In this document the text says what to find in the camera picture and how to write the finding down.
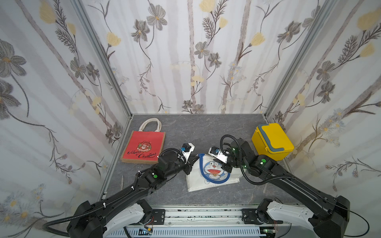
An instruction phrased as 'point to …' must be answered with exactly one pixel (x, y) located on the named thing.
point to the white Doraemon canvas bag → (207, 172)
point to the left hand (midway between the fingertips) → (199, 156)
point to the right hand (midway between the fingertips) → (218, 156)
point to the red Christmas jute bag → (145, 146)
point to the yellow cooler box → (271, 140)
